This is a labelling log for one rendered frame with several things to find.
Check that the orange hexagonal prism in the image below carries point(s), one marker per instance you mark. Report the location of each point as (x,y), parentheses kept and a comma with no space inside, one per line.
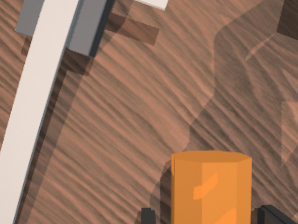
(210,187)

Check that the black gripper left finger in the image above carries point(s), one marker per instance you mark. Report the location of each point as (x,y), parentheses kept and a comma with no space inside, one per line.
(148,216)

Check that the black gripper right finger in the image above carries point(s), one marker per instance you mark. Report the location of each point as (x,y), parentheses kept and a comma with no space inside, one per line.
(269,214)

